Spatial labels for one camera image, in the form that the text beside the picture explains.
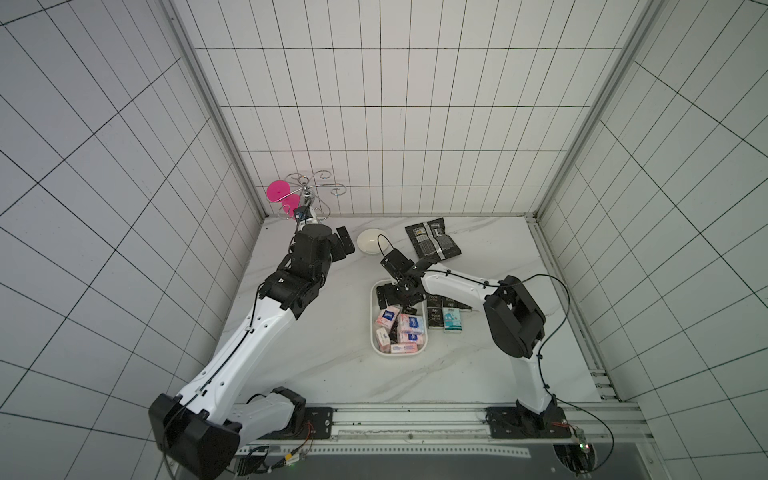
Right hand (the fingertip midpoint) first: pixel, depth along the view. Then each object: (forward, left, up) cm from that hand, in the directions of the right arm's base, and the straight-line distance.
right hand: (381, 303), depth 92 cm
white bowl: (+24, +5, +2) cm, 25 cm away
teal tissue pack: (-5, -22, 0) cm, 23 cm away
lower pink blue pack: (-11, -11, +2) cm, 16 cm away
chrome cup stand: (+22, +25, +27) cm, 43 cm away
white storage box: (-14, -2, +5) cm, 15 cm away
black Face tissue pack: (+2, -17, 0) cm, 17 cm away
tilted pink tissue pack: (-4, -2, 0) cm, 5 cm away
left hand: (+4, +13, +26) cm, 30 cm away
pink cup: (+21, +31, +27) cm, 47 cm away
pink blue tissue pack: (-9, -9, +5) cm, 13 cm away
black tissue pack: (-12, -17, +25) cm, 33 cm away
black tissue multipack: (+27, -16, -1) cm, 32 cm away
